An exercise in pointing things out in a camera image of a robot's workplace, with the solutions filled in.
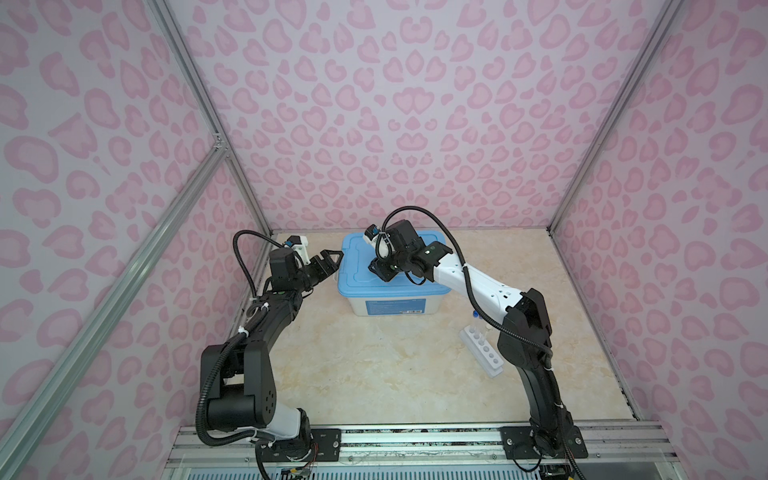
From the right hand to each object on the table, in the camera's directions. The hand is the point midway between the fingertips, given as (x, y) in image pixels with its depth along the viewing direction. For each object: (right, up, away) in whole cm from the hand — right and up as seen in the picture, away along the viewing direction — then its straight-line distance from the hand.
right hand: (377, 260), depth 87 cm
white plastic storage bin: (+7, -14, +3) cm, 16 cm away
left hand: (-12, +2, -1) cm, 12 cm away
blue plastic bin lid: (-6, -6, -3) cm, 9 cm away
